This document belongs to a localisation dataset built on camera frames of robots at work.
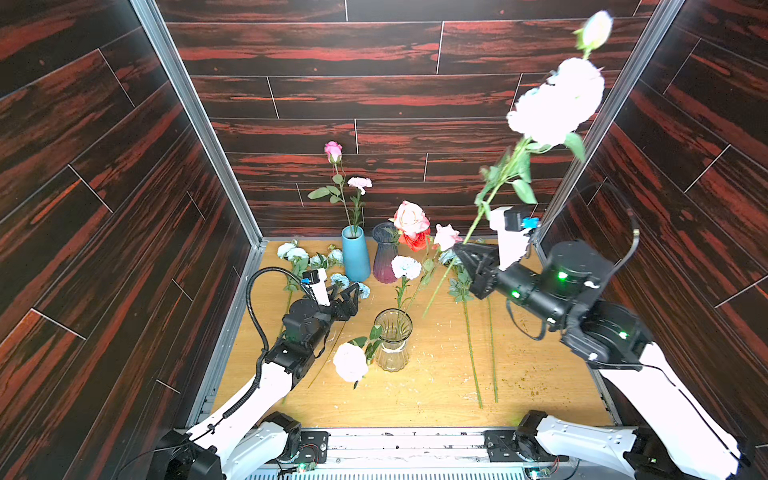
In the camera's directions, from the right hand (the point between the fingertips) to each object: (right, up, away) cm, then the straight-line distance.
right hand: (467, 241), depth 54 cm
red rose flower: (-7, +1, +19) cm, 21 cm away
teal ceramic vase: (-24, -4, +44) cm, 50 cm away
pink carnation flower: (-21, +20, +34) cm, 45 cm away
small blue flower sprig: (-46, -3, +54) cm, 71 cm away
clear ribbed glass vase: (-12, -20, +22) cm, 32 cm away
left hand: (-24, -10, +24) cm, 35 cm away
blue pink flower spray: (+17, -30, +33) cm, 48 cm away
